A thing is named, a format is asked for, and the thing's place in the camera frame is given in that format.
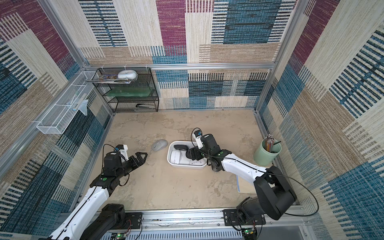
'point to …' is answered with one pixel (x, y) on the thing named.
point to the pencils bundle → (269, 142)
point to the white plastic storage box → (184, 163)
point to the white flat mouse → (201, 162)
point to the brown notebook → (244, 186)
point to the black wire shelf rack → (124, 104)
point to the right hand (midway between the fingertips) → (194, 146)
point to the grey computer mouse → (159, 145)
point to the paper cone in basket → (82, 105)
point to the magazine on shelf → (112, 79)
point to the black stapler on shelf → (141, 105)
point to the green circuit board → (121, 236)
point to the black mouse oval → (181, 147)
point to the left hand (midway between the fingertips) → (142, 156)
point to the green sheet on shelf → (128, 91)
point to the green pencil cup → (262, 157)
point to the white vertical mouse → (176, 156)
